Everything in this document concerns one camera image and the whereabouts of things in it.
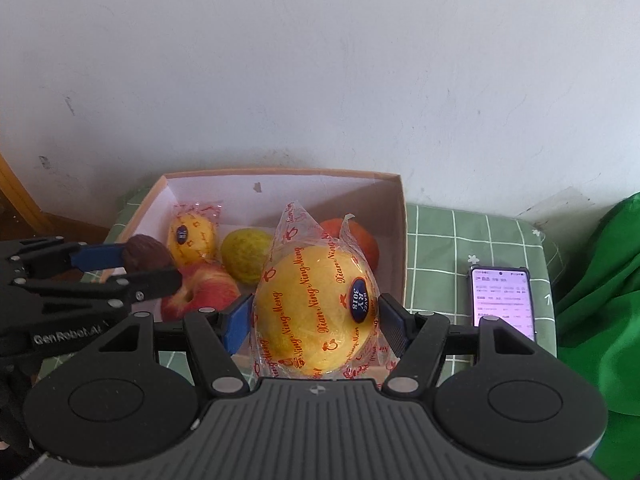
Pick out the smartphone with lit screen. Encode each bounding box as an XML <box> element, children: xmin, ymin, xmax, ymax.
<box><xmin>467</xmin><ymin>265</ymin><xmax>540</xmax><ymax>343</ymax></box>

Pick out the green cloth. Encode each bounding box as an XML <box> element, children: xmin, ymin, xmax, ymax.
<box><xmin>552</xmin><ymin>192</ymin><xmax>640</xmax><ymax>480</ymax></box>

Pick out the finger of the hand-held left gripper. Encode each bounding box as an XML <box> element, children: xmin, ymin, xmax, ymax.
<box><xmin>10</xmin><ymin>266</ymin><xmax>183</xmax><ymax>313</ymax></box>
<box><xmin>5</xmin><ymin>236</ymin><xmax>130</xmax><ymax>281</ymax></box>

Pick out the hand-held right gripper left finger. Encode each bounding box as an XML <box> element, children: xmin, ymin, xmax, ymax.
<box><xmin>97</xmin><ymin>294</ymin><xmax>254</xmax><ymax>395</ymax></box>

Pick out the green checked tablecloth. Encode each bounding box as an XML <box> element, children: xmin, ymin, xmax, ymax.
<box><xmin>37</xmin><ymin>187</ymin><xmax>566</xmax><ymax>386</ymax></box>

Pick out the wrinkled brown date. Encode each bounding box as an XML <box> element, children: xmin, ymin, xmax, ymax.
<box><xmin>121</xmin><ymin>234</ymin><xmax>176</xmax><ymax>273</ymax></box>

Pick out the small red apple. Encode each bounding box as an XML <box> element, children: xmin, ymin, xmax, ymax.
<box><xmin>320</xmin><ymin>216</ymin><xmax>379</xmax><ymax>286</ymax></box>

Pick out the green pear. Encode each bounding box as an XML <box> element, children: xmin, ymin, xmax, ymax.
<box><xmin>221</xmin><ymin>228</ymin><xmax>275</xmax><ymax>285</ymax></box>

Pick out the cardboard box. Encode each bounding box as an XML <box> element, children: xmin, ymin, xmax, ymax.
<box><xmin>102</xmin><ymin>170</ymin><xmax>408</xmax><ymax>366</ymax></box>

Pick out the large red apple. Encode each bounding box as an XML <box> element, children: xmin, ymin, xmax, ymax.
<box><xmin>160</xmin><ymin>262</ymin><xmax>242</xmax><ymax>323</ymax></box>

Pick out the yellow wooden furniture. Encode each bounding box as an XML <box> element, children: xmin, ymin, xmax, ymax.
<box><xmin>0</xmin><ymin>154</ymin><xmax>43</xmax><ymax>231</ymax></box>

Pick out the plastic-wrapped yellow lemon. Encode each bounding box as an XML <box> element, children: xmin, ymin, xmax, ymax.
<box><xmin>247</xmin><ymin>201</ymin><xmax>401</xmax><ymax>381</ymax></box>
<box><xmin>166</xmin><ymin>201</ymin><xmax>223</xmax><ymax>267</ymax></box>

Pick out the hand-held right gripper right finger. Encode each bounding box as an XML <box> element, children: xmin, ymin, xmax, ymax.
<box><xmin>378</xmin><ymin>294</ymin><xmax>538</xmax><ymax>395</ymax></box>

